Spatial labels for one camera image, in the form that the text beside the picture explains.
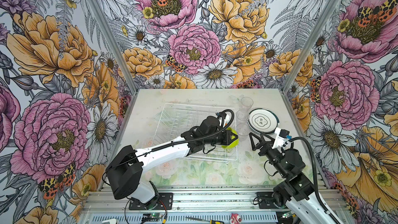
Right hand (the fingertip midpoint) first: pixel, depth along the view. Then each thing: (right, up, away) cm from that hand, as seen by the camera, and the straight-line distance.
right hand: (254, 138), depth 74 cm
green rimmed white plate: (+14, +6, +28) cm, 32 cm away
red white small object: (-10, -32, -7) cm, 35 cm away
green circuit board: (-47, -35, -3) cm, 58 cm away
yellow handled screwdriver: (-20, -35, -5) cm, 41 cm away
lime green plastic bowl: (-9, -2, -1) cm, 10 cm away
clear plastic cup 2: (+2, +7, +31) cm, 32 cm away
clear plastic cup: (+6, +16, +35) cm, 39 cm away
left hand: (-8, -1, 0) cm, 8 cm away
